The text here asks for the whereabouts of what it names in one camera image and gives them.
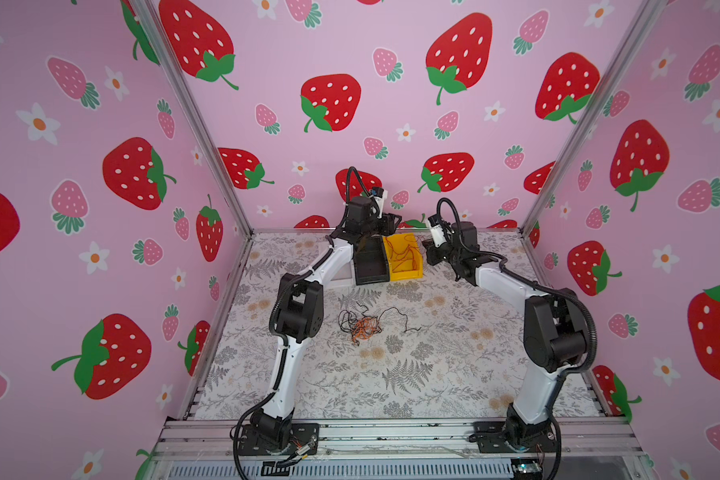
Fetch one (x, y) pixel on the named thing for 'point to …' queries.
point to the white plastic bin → (345, 278)
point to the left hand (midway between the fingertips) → (397, 214)
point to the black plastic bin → (370, 260)
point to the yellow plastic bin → (404, 257)
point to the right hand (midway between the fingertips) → (424, 240)
